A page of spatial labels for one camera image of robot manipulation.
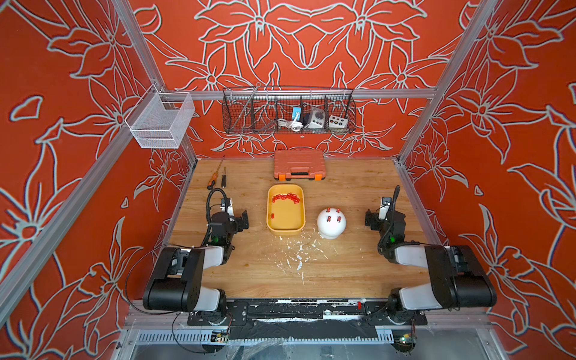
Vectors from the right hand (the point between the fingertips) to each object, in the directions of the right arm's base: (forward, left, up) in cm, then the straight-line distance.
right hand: (377, 208), depth 92 cm
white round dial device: (+26, +26, +25) cm, 45 cm away
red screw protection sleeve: (-8, +18, +5) cm, 20 cm away
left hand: (-2, +61, -1) cm, 61 cm away
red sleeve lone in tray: (0, +45, -6) cm, 45 cm away
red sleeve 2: (-4, +22, +4) cm, 22 cm away
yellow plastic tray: (+3, +39, -6) cm, 39 cm away
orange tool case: (+27, +28, -2) cm, 39 cm away
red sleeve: (-8, +22, +4) cm, 24 cm away
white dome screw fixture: (-9, +21, +4) cm, 23 cm away
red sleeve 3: (-4, +17, +4) cm, 18 cm away
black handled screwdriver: (+20, +71, -5) cm, 74 cm away
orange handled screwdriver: (+17, +75, -4) cm, 77 cm away
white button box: (+29, +17, +22) cm, 40 cm away
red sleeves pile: (+9, +34, -7) cm, 36 cm away
